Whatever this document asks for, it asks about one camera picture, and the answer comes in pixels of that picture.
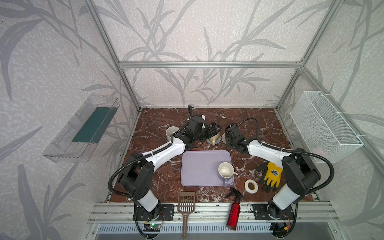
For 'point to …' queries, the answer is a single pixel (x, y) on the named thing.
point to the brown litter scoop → (186, 205)
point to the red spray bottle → (233, 218)
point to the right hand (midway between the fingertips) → (230, 136)
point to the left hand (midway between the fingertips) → (219, 127)
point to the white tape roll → (247, 188)
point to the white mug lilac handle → (226, 170)
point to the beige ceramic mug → (214, 139)
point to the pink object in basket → (318, 151)
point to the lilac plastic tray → (200, 168)
